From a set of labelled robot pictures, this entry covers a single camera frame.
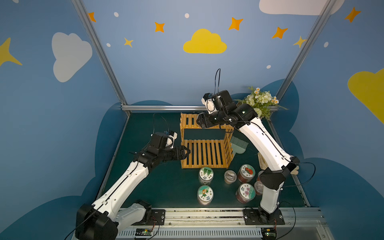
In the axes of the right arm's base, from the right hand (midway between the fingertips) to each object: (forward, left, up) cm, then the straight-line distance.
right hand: (205, 117), depth 73 cm
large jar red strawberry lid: (-17, -24, -26) cm, 39 cm away
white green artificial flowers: (+18, -34, -4) cm, 38 cm away
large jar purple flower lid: (-27, -22, -26) cm, 44 cm away
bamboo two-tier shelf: (+2, -5, -32) cm, 32 cm away
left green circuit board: (-46, +27, -34) cm, 64 cm away
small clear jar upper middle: (-18, -16, -28) cm, 37 cm away
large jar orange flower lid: (-30, -2, -25) cm, 39 cm away
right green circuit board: (-43, -34, -36) cm, 66 cm away
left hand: (-11, +10, -14) cm, 20 cm away
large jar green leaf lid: (-20, -2, -25) cm, 32 cm away
